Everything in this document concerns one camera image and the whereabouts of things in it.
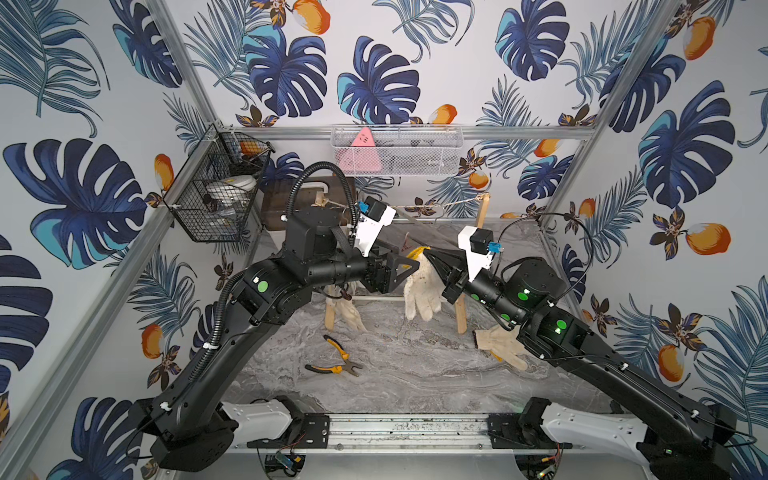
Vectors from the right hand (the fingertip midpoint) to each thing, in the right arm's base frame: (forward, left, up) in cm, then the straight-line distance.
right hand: (429, 244), depth 57 cm
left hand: (-3, +4, +2) cm, 5 cm away
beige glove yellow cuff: (-4, +1, -9) cm, 10 cm away
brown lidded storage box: (+45, +36, -23) cm, 62 cm away
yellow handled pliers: (-8, +19, -42) cm, 47 cm away
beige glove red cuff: (+1, +19, -27) cm, 33 cm away
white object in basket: (+26, +50, -7) cm, 57 cm away
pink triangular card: (+42, +16, -7) cm, 45 cm away
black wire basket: (+45, +61, -8) cm, 76 cm away
